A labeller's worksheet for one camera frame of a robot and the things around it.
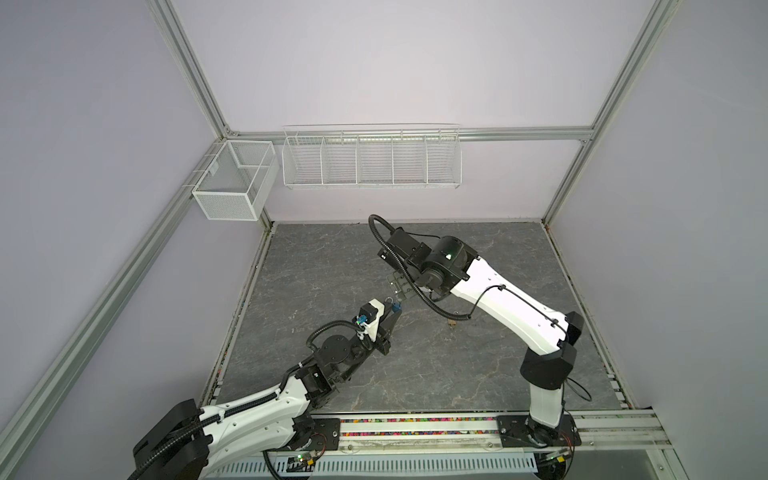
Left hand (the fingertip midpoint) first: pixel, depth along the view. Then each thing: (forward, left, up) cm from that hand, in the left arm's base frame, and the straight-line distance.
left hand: (396, 312), depth 73 cm
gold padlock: (+6, -18, -21) cm, 28 cm away
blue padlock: (0, 0, +2) cm, 2 cm away
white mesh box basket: (+53, +51, +2) cm, 74 cm away
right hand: (+7, -5, +6) cm, 10 cm away
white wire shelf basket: (+53, +4, +9) cm, 54 cm away
